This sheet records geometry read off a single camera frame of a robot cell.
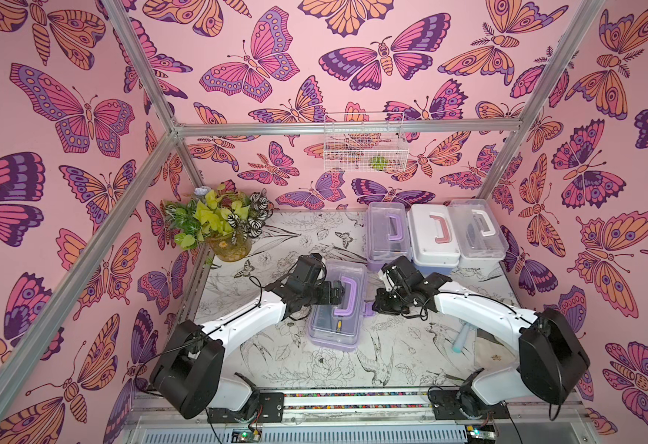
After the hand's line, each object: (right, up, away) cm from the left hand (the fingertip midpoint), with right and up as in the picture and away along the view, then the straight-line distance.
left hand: (335, 290), depth 86 cm
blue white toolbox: (+34, +14, +8) cm, 38 cm away
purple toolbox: (+2, -9, -7) cm, 11 cm away
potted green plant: (-35, +23, +1) cm, 42 cm away
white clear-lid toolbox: (+52, +15, +13) cm, 56 cm away
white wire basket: (+10, +50, +9) cm, 52 cm away
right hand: (+12, -4, -2) cm, 13 cm away
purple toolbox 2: (+19, +18, +11) cm, 28 cm away
